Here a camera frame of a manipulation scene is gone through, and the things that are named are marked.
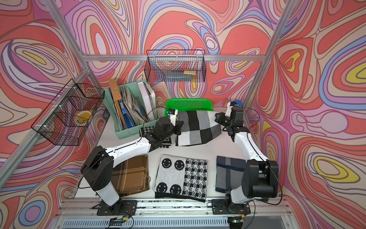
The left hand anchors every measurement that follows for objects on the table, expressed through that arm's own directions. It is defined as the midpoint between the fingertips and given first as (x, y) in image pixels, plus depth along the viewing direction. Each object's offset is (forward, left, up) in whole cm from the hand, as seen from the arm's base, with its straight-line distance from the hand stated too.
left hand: (184, 122), depth 83 cm
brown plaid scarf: (-25, +31, -20) cm, 44 cm away
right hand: (+5, -20, -1) cm, 20 cm away
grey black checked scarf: (+1, -9, -6) cm, 11 cm away
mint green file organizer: (+12, +34, +1) cm, 37 cm away
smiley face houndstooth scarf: (-26, +2, -18) cm, 32 cm away
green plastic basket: (+37, -4, -21) cm, 43 cm away
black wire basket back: (+42, +7, +13) cm, 44 cm away
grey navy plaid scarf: (-24, -26, -19) cm, 40 cm away
